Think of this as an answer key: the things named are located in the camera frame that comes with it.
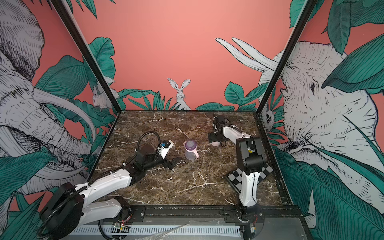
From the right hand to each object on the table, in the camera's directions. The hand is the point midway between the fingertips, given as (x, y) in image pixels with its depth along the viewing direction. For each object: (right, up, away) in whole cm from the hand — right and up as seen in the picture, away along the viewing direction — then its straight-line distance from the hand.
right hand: (214, 135), depth 101 cm
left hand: (-23, -6, -21) cm, 32 cm away
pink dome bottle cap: (+1, -5, -1) cm, 6 cm away
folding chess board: (+10, -22, -17) cm, 30 cm away
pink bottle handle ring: (-13, -8, -16) cm, 22 cm away
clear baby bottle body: (-16, -12, -7) cm, 22 cm away
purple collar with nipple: (-16, -4, -17) cm, 24 cm away
